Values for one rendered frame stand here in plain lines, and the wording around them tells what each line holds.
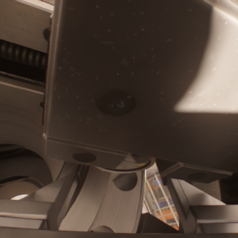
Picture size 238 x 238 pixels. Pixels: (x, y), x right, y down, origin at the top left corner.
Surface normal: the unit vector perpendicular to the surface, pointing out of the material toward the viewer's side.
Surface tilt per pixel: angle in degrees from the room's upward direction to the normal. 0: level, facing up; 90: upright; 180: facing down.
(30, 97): 25
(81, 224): 90
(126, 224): 90
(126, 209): 90
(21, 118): 33
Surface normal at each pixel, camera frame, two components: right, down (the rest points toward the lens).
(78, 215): 0.36, -0.54
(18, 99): -0.03, 0.80
